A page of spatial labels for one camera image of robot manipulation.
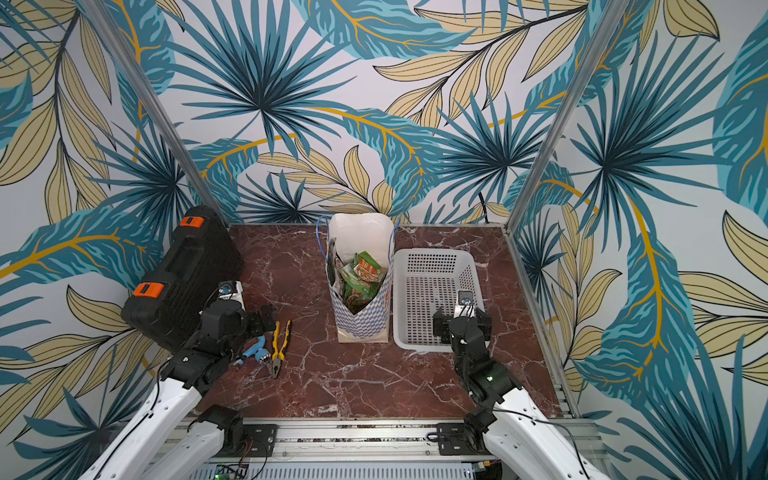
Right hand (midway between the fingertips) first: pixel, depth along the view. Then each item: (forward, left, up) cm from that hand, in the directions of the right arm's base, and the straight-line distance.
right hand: (460, 309), depth 79 cm
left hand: (+1, +54, 0) cm, 54 cm away
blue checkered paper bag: (+24, +26, +5) cm, 36 cm away
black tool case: (+15, +70, +7) cm, 72 cm away
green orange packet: (+8, +30, -6) cm, 31 cm away
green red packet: (+22, +25, -10) cm, 35 cm away
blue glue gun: (-5, +55, -13) cm, 57 cm away
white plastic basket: (+20, +6, -15) cm, 26 cm away
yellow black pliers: (-5, +51, -15) cm, 53 cm away
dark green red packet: (+9, +34, +8) cm, 36 cm away
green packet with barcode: (+14, +29, -4) cm, 33 cm away
